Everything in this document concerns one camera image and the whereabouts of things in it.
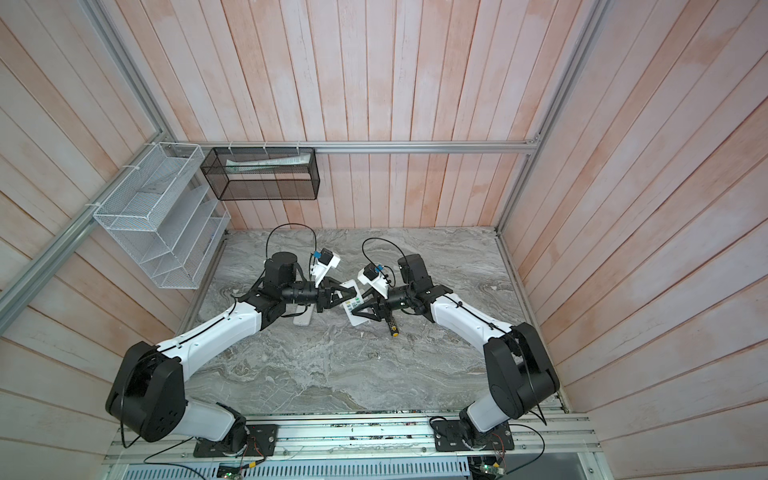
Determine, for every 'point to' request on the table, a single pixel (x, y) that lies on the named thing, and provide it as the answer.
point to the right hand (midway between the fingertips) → (357, 307)
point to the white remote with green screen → (304, 318)
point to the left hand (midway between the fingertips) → (353, 298)
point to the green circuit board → (230, 471)
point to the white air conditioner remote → (352, 303)
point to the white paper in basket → (238, 165)
